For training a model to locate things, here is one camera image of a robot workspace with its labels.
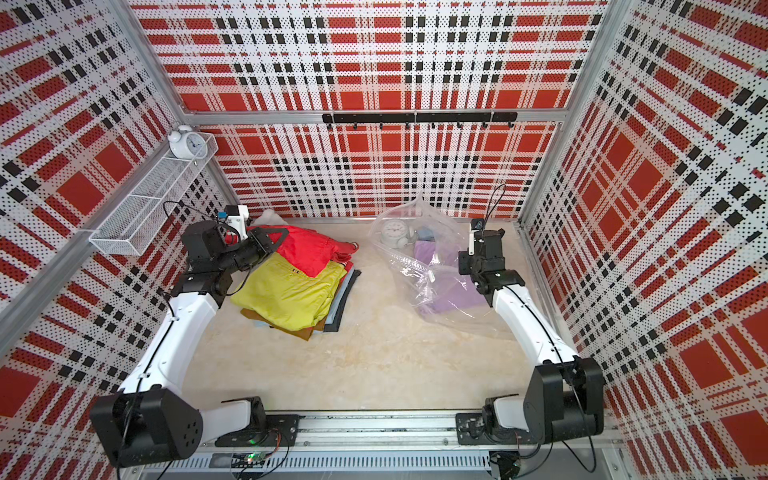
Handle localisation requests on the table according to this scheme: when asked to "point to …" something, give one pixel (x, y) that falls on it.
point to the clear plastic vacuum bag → (406, 271)
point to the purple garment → (450, 290)
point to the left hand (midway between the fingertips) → (291, 230)
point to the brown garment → (302, 333)
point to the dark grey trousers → (334, 327)
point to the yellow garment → (286, 298)
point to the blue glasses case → (425, 235)
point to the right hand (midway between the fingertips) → (476, 250)
